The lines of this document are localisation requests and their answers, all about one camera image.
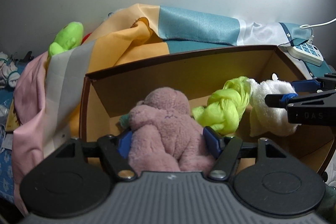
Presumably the white fluffy towel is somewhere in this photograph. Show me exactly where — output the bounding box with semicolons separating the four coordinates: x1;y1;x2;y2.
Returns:
247;79;298;137

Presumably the neon yellow knotted cloth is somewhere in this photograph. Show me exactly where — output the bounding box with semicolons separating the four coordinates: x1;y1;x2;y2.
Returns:
191;76;251;136

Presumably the pink plush toy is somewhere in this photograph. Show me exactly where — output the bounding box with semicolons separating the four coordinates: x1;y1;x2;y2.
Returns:
128;87;215;175

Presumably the white power strip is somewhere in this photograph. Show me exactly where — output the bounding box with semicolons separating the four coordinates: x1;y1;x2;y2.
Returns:
287;43;324;66

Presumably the dark cardboard box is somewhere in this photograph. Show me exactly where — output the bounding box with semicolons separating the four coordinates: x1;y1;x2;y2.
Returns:
79;44;336;175

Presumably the pink cloth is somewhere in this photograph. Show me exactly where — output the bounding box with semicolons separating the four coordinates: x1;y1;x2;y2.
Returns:
11;52;55;215

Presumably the colour block bed sheet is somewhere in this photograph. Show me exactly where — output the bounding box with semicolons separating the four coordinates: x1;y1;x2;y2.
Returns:
43;3;332;162

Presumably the blue floral mat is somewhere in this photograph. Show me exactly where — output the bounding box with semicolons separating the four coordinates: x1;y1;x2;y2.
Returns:
0;88;14;203

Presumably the lime plush toy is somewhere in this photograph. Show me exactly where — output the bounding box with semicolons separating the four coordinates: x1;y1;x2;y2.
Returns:
48;22;84;57

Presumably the white power cable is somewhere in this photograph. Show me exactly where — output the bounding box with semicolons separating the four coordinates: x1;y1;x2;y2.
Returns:
299;17;336;30

